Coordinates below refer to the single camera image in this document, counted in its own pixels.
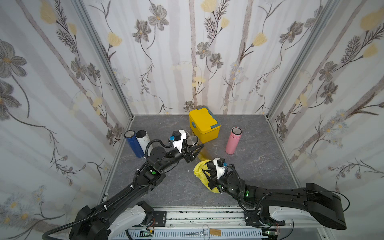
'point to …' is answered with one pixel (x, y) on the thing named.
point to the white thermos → (143, 139)
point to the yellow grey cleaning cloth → (200, 174)
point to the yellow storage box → (204, 124)
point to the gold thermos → (192, 141)
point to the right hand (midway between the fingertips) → (204, 170)
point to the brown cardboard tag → (215, 232)
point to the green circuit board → (148, 233)
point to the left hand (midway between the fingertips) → (200, 142)
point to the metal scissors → (205, 228)
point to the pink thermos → (233, 140)
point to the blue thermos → (131, 136)
